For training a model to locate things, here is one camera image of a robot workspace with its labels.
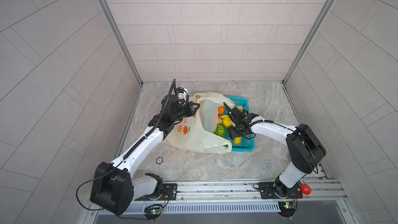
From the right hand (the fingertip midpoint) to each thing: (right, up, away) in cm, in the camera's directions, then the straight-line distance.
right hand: (233, 133), depth 90 cm
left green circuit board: (-38, -26, -26) cm, 53 cm away
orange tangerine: (-7, +14, -1) cm, 16 cm away
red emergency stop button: (+30, -21, -20) cm, 42 cm away
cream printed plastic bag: (-20, +5, -19) cm, 28 cm away
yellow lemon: (+1, -2, -6) cm, 6 cm away
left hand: (-17, +19, -14) cm, 29 cm away
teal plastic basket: (+6, -3, -9) cm, 11 cm away
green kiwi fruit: (-8, +3, -6) cm, 10 cm away
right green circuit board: (+20, -27, -22) cm, 41 cm away
